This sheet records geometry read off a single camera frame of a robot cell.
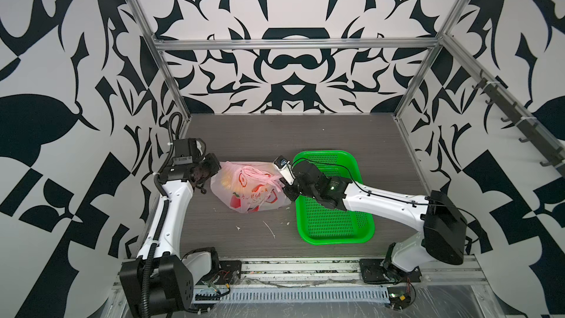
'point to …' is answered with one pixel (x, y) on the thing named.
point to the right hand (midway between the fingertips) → (282, 176)
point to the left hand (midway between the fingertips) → (216, 160)
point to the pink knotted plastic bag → (246, 187)
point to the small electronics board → (399, 297)
